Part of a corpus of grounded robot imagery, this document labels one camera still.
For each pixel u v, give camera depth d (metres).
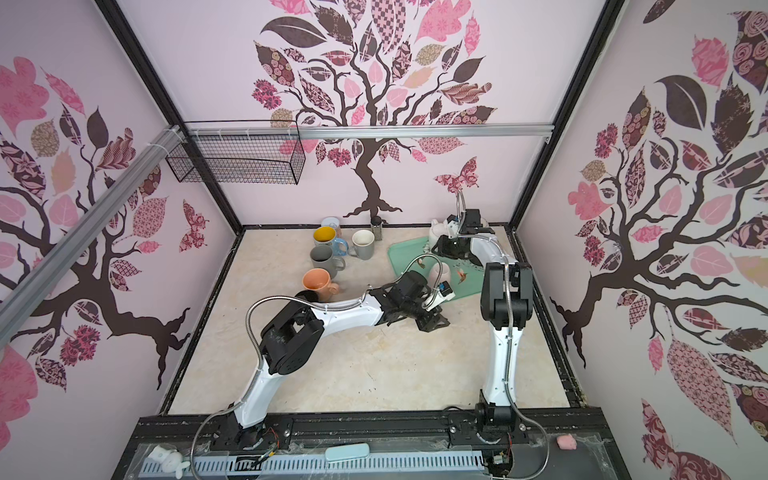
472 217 0.85
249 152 0.95
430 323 0.79
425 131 0.94
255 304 0.52
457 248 0.90
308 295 0.91
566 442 0.71
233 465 0.70
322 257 0.98
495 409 0.63
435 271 0.95
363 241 1.05
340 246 1.09
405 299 0.73
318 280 0.97
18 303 0.50
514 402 0.63
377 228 1.10
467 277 1.05
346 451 0.68
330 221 1.14
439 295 0.77
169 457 0.68
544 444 0.70
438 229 1.08
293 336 0.55
